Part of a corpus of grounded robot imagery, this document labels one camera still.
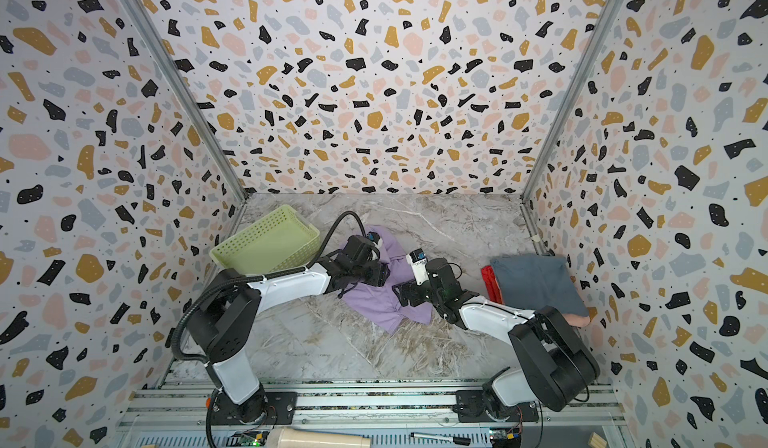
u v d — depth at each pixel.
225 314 0.48
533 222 1.21
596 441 0.70
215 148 1.05
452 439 0.70
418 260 0.80
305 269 0.61
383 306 0.91
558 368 0.43
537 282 0.90
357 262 0.73
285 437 0.66
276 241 1.05
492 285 0.95
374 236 0.84
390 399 0.77
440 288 0.69
